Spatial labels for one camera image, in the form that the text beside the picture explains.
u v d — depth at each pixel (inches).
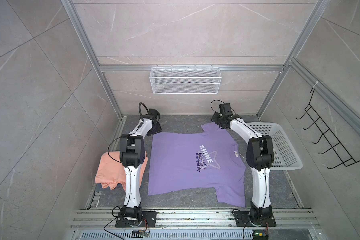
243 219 28.7
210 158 37.5
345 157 24.1
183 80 39.6
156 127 37.0
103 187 30.0
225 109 32.2
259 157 22.7
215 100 35.0
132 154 23.8
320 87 26.9
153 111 35.7
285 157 36.6
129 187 24.5
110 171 31.7
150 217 29.0
